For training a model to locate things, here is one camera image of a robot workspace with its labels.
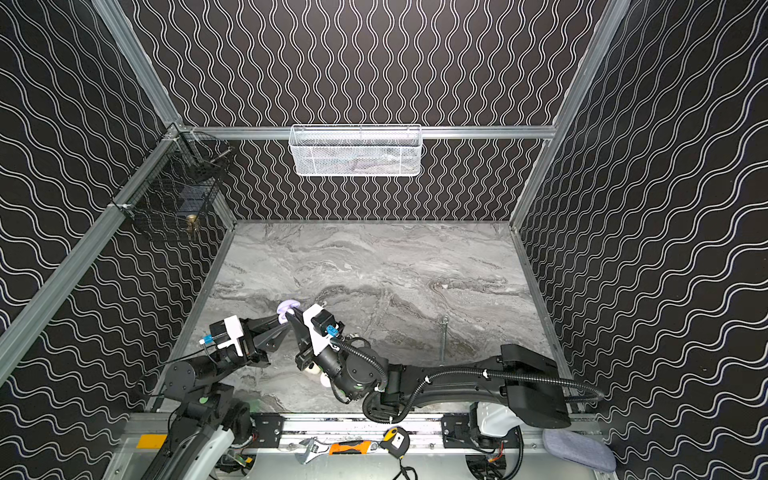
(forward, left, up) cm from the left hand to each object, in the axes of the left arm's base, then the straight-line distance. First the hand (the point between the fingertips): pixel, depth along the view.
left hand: (290, 322), depth 59 cm
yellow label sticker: (-17, +39, -30) cm, 52 cm away
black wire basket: (+43, +47, -3) cm, 64 cm away
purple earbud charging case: (+3, +1, +2) cm, 3 cm away
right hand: (+2, 0, 0) cm, 2 cm away
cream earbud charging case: (+2, +3, -31) cm, 31 cm away
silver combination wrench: (+19, -36, -33) cm, 52 cm away
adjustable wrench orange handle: (-16, -10, -32) cm, 37 cm away
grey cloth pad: (-14, -64, -32) cm, 73 cm away
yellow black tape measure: (-14, -21, -30) cm, 40 cm away
